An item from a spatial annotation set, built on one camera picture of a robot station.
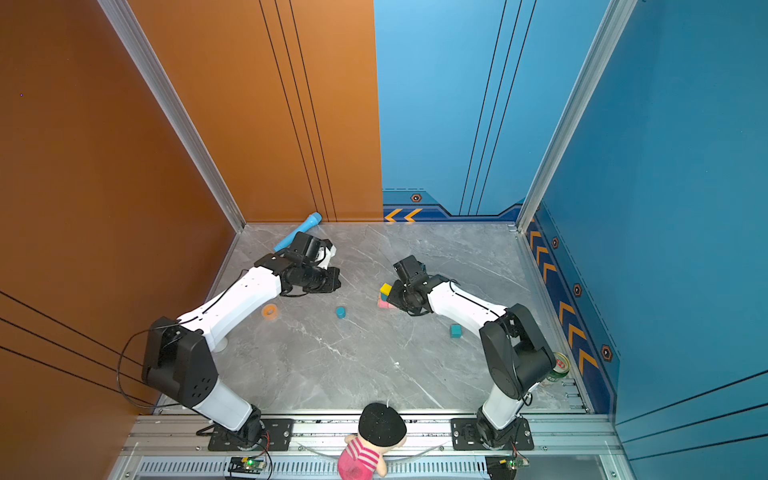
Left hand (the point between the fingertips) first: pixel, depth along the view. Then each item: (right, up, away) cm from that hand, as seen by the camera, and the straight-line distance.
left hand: (342, 280), depth 86 cm
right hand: (+14, -6, +4) cm, 16 cm away
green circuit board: (-20, -43, -16) cm, 50 cm away
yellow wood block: (+12, -4, +7) cm, 15 cm away
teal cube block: (+34, -16, +3) cm, 38 cm away
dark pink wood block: (+13, -9, +8) cm, 17 cm away
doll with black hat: (+12, -32, -19) cm, 39 cm away
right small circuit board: (+44, -41, -17) cm, 62 cm away
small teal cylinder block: (-2, -11, +8) cm, 13 cm away
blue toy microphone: (-17, +21, +33) cm, 43 cm away
